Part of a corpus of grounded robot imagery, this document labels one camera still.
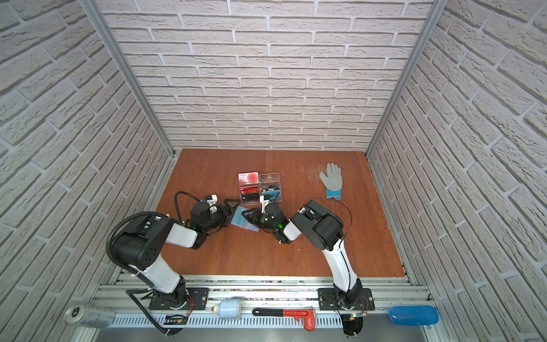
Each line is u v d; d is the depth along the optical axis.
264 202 0.90
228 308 0.65
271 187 0.98
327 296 0.74
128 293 0.67
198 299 0.73
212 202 0.87
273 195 0.94
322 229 0.56
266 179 1.00
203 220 0.74
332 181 1.07
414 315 0.70
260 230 0.90
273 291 0.77
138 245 0.47
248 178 0.97
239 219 0.92
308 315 0.70
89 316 0.61
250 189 0.97
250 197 0.98
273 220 0.78
